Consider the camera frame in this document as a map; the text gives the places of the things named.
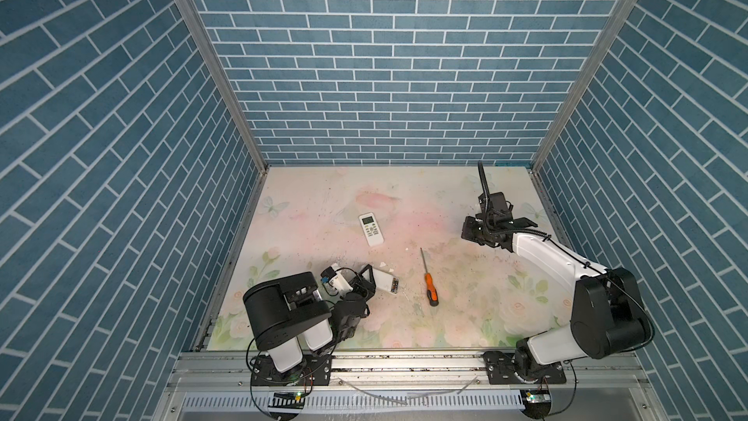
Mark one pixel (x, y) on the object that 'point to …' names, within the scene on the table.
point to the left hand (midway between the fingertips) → (374, 271)
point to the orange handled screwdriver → (431, 294)
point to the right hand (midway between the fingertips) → (461, 226)
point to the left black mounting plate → (315, 370)
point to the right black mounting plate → (503, 365)
